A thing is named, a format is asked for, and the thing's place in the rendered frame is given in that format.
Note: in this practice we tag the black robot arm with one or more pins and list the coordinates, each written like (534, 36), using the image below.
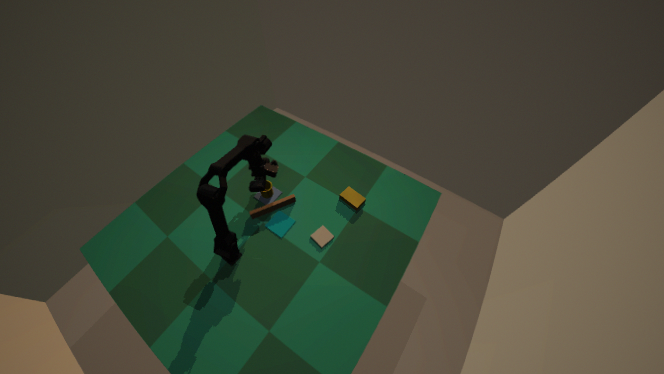
(249, 148)

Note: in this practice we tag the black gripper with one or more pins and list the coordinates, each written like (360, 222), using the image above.
(260, 183)

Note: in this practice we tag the orange rectangular block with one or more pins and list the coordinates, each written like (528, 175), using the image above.
(352, 198)

